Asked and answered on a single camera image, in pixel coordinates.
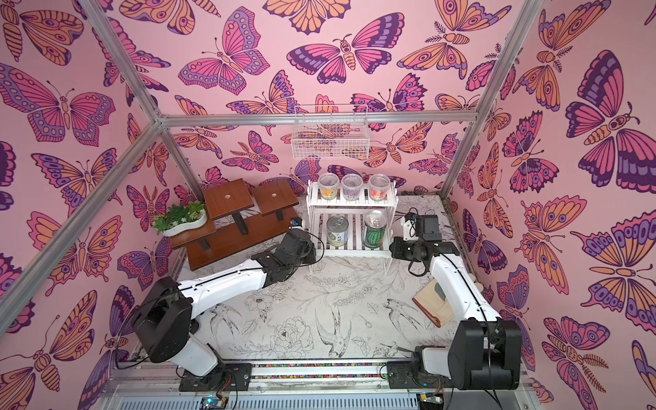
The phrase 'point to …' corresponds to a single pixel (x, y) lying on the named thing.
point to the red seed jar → (378, 185)
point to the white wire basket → (330, 141)
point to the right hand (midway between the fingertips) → (389, 245)
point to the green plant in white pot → (179, 218)
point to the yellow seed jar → (328, 184)
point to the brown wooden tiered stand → (234, 221)
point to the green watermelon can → (375, 225)
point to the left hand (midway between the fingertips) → (315, 243)
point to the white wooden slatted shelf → (320, 210)
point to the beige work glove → (432, 300)
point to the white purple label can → (337, 227)
